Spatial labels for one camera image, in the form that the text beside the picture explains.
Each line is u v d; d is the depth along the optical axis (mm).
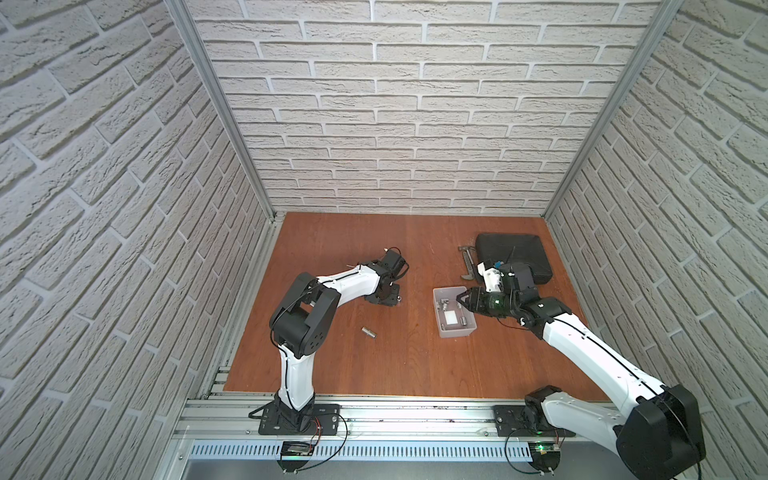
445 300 939
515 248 1039
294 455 699
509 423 736
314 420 725
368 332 877
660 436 398
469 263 1051
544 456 702
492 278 739
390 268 769
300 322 506
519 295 620
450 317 923
